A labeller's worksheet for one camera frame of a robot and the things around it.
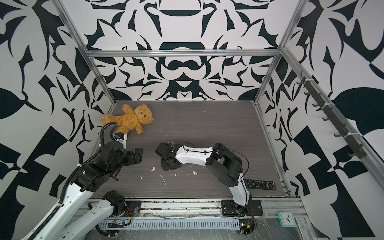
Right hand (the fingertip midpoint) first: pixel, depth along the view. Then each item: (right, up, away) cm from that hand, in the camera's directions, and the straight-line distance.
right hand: (165, 167), depth 86 cm
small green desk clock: (+59, -19, -16) cm, 64 cm away
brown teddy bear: (-25, +26, +13) cm, 39 cm away
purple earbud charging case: (+7, +16, -19) cm, 26 cm away
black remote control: (+52, -8, -5) cm, 52 cm away
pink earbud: (-7, -1, 0) cm, 7 cm away
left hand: (-13, +13, -13) cm, 23 cm away
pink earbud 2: (+17, -3, -1) cm, 17 cm away
